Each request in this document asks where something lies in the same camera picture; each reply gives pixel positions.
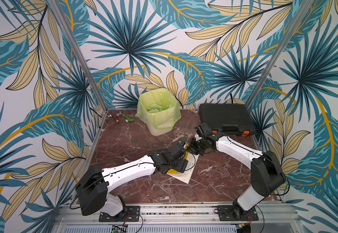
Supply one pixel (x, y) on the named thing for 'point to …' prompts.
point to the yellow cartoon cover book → (185, 176)
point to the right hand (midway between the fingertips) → (185, 149)
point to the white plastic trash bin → (158, 131)
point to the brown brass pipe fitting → (118, 121)
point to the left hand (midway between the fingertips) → (179, 163)
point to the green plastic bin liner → (158, 108)
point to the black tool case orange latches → (232, 119)
